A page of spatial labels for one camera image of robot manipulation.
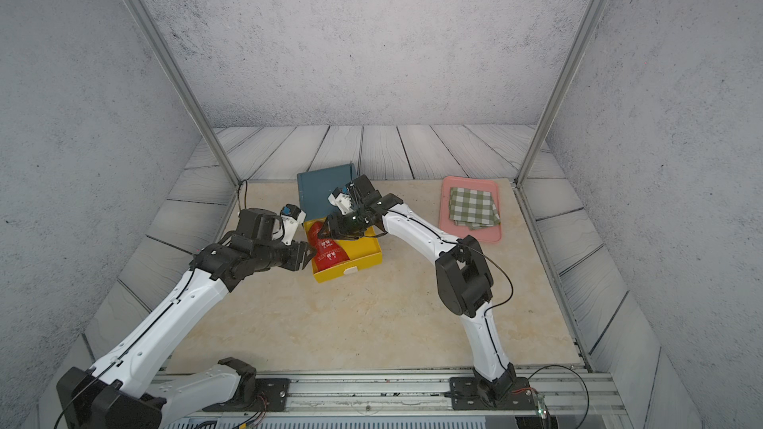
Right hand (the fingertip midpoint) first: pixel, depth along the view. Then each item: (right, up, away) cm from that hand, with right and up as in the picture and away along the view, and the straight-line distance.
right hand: (323, 238), depth 83 cm
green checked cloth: (+49, +8, +28) cm, 57 cm away
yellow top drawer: (+11, -4, -1) cm, 11 cm away
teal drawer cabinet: (-4, +15, +9) cm, 18 cm away
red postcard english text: (+2, -3, -2) cm, 4 cm away
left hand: (-1, -2, -6) cm, 6 cm away
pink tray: (+54, +17, +40) cm, 69 cm away
